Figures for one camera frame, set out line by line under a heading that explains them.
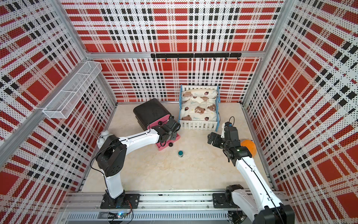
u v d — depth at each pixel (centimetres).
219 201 73
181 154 89
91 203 75
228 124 72
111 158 48
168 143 93
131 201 73
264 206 39
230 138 60
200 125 99
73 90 77
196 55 89
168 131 71
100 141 84
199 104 108
